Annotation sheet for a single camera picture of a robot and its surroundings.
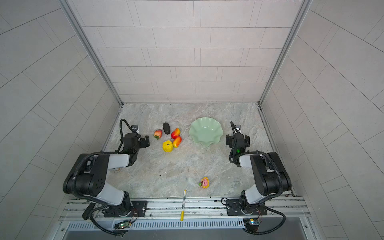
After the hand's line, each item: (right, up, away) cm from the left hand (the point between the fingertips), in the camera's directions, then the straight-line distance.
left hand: (143, 132), depth 95 cm
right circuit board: (+60, -39, -27) cm, 76 cm away
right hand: (+60, -1, 0) cm, 60 cm away
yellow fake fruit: (+17, -7, -7) cm, 20 cm away
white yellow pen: (+28, -36, -26) cm, 53 cm away
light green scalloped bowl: (+40, +1, +4) cm, 41 cm away
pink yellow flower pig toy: (+39, -23, -19) cm, 49 cm away
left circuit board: (+3, -36, -30) cm, 47 cm away
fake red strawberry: (+9, -1, -1) cm, 9 cm away
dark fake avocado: (+14, +3, +5) cm, 15 cm away
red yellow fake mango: (+20, 0, +1) cm, 20 cm away
